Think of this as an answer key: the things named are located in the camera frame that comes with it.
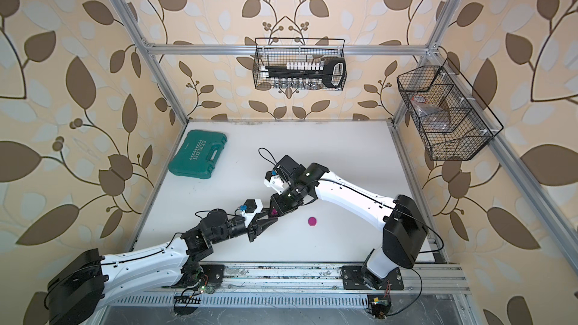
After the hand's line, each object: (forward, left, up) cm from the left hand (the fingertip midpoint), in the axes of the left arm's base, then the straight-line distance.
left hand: (271, 211), depth 73 cm
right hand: (0, -1, -1) cm, 1 cm away
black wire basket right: (+24, -59, +20) cm, 67 cm away
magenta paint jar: (-1, -1, +2) cm, 3 cm away
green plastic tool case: (+32, +37, -11) cm, 50 cm away
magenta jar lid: (+3, -14, -15) cm, 21 cm away
